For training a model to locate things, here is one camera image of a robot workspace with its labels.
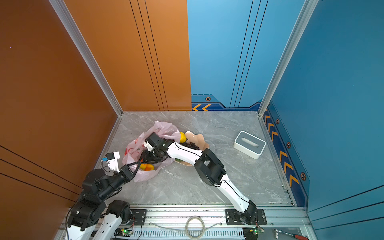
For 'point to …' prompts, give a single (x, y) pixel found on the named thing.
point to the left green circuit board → (126, 232)
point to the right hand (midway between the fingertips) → (141, 163)
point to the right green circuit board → (258, 230)
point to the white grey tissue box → (249, 145)
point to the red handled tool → (298, 236)
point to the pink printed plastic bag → (132, 152)
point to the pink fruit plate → (199, 141)
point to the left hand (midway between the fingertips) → (141, 161)
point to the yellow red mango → (146, 167)
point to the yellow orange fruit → (182, 137)
